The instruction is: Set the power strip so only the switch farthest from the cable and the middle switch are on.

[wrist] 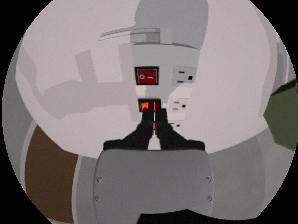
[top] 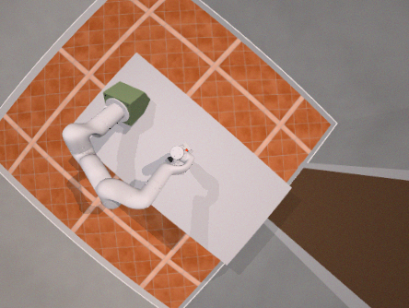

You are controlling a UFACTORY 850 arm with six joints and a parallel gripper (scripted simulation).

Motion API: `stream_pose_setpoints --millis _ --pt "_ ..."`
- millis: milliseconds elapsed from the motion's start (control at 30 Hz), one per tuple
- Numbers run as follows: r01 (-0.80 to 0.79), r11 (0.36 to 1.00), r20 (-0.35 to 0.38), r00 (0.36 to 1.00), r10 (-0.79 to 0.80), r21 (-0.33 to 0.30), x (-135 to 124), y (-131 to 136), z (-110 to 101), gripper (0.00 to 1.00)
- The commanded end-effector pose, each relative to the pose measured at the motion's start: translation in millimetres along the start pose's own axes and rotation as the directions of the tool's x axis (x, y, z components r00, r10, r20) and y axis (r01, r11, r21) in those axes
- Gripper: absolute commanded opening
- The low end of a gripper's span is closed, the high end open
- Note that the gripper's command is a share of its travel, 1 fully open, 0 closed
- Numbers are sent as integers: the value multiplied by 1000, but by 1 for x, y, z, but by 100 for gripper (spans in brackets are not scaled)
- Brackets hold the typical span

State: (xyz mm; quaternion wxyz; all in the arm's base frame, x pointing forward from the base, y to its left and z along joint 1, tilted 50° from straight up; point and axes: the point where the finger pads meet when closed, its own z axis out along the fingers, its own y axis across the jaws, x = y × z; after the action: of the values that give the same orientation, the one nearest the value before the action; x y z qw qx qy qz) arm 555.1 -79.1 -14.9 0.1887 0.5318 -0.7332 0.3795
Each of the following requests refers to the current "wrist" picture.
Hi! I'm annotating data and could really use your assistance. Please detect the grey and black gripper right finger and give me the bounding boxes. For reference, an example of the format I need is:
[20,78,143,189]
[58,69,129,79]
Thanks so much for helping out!
[155,99,205,151]

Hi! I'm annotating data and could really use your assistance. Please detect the grey power strip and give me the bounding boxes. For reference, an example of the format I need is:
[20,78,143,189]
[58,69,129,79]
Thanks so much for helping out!
[99,27,200,136]

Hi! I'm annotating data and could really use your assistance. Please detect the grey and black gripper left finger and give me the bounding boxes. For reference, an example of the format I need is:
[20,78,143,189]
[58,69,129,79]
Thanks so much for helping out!
[103,99,154,151]

